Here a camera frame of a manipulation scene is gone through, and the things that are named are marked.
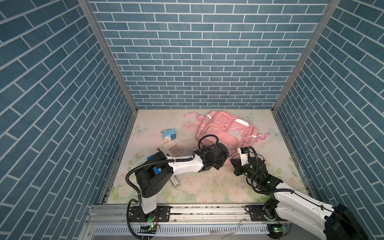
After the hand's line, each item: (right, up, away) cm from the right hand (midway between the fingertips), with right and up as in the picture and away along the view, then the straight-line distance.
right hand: (232, 161), depth 83 cm
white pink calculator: (-37, +4, +13) cm, 39 cm away
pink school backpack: (+5, +17, +19) cm, 26 cm away
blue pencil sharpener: (-39, +14, +16) cm, 44 cm away
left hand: (+1, +2, +1) cm, 2 cm away
